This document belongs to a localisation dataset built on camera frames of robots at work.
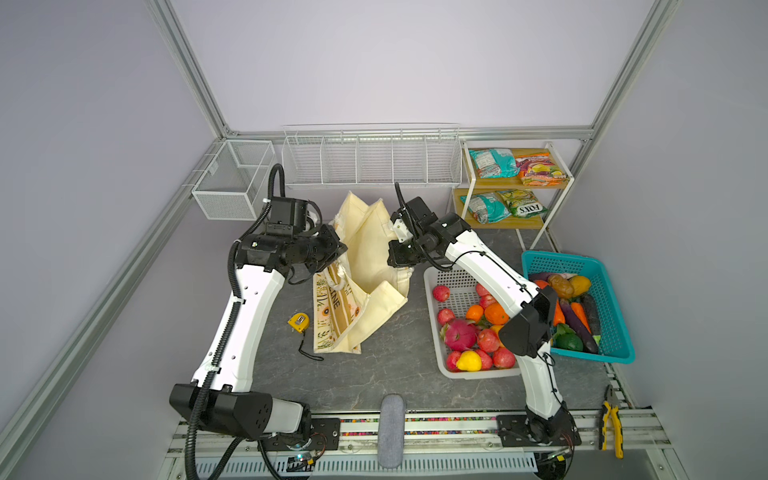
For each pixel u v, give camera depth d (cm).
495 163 85
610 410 77
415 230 64
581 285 94
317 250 63
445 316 89
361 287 63
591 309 90
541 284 94
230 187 92
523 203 100
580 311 93
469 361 76
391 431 72
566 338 85
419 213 64
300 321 91
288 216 52
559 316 91
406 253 71
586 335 86
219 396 38
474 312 90
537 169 85
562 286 93
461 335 81
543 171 83
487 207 99
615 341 83
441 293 95
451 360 80
